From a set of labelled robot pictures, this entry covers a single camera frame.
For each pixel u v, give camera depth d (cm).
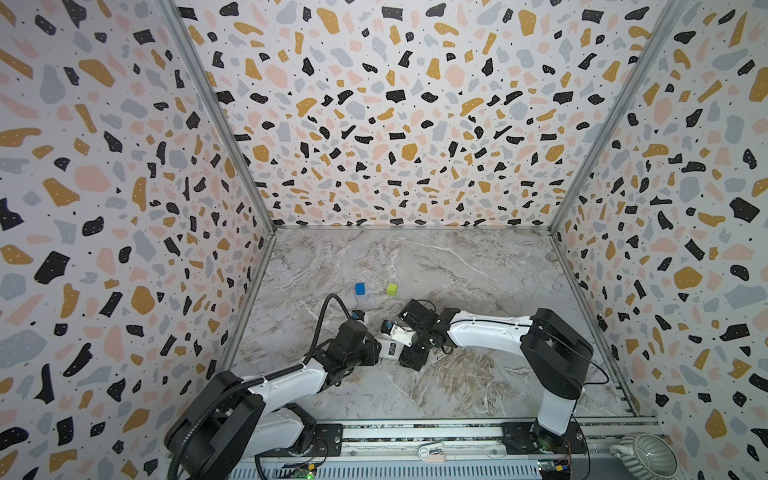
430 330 67
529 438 74
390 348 88
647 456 72
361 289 102
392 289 101
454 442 75
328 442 73
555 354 48
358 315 80
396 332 80
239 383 46
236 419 42
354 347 70
